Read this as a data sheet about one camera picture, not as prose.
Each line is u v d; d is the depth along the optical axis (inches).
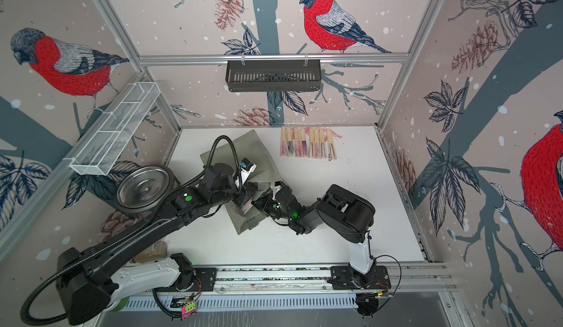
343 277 28.8
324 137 46.2
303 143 44.8
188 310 25.9
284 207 28.8
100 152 28.1
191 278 26.6
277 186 33.6
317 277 29.7
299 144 44.8
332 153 42.8
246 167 25.5
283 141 44.9
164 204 20.1
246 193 25.9
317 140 44.9
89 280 15.3
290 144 44.8
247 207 33.7
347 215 19.6
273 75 42.0
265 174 29.1
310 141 45.4
